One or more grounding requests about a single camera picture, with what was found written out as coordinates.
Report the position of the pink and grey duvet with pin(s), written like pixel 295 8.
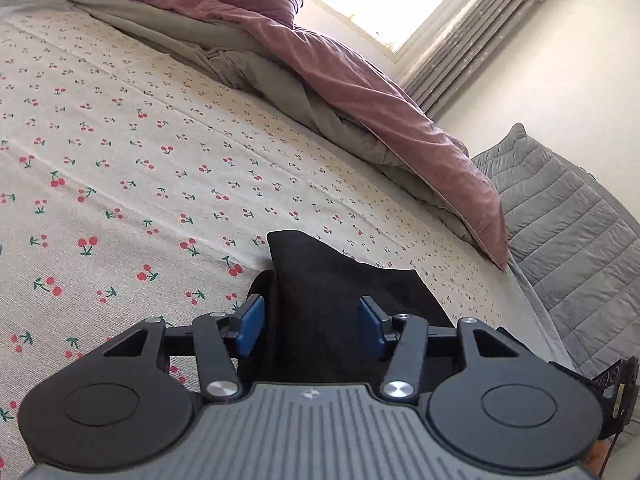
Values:
pixel 360 95

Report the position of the grey quilted headboard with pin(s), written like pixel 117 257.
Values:
pixel 565 220

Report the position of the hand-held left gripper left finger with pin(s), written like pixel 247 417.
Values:
pixel 250 325

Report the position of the grey plush blanket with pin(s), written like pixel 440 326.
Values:
pixel 540 310

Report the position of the grey patterned curtain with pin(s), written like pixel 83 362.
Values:
pixel 475 35

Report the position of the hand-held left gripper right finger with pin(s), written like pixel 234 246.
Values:
pixel 372 327

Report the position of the black pants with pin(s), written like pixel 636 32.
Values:
pixel 320 300

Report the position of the cherry print bed sheet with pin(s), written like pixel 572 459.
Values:
pixel 125 160

